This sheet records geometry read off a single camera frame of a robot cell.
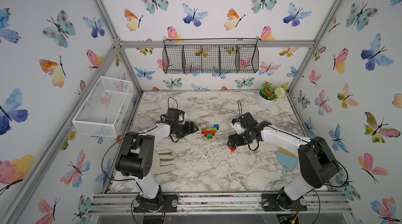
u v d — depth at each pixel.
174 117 0.77
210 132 0.96
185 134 0.84
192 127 0.86
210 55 0.98
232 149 0.91
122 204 0.75
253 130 0.67
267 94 0.99
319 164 0.45
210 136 0.94
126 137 0.49
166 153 0.90
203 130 0.96
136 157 0.47
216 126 0.99
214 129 0.96
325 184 0.47
